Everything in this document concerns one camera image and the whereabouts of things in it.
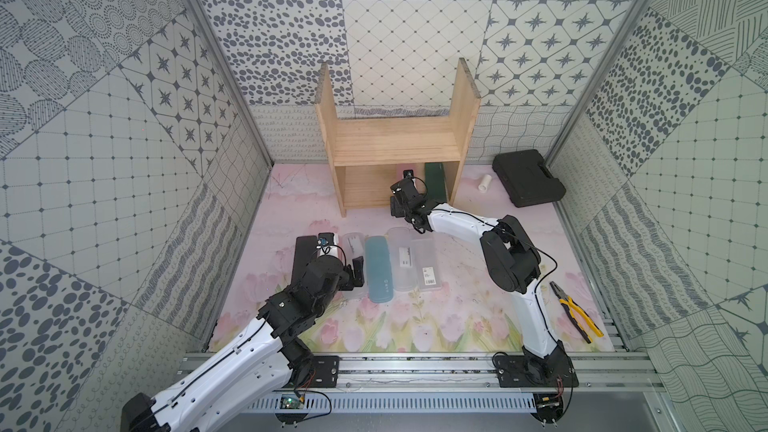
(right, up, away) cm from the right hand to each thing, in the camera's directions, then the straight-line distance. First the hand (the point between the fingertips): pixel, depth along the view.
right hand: (409, 201), depth 101 cm
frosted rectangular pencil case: (+5, -20, -11) cm, 23 cm away
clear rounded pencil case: (-19, -14, -5) cm, 24 cm away
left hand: (-18, -13, -24) cm, 32 cm away
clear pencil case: (-3, -18, -8) cm, 20 cm away
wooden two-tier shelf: (-14, +16, -15) cm, 25 cm away
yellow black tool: (+48, -32, -17) cm, 61 cm away
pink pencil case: (+4, +12, +10) cm, 16 cm away
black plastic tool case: (+45, +8, +10) cm, 47 cm away
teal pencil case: (-10, -18, -6) cm, 22 cm away
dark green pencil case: (+9, +7, +4) cm, 12 cm away
